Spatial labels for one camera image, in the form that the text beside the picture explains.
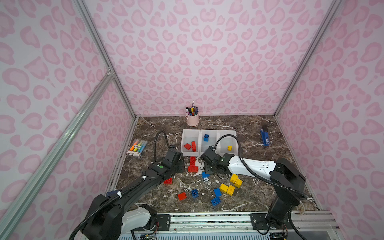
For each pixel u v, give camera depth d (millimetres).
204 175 884
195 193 801
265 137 1012
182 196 819
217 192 823
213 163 669
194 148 1003
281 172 501
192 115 1068
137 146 1007
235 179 839
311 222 737
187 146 1007
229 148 975
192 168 905
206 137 1032
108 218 395
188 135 1056
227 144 1007
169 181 857
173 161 653
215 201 798
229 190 828
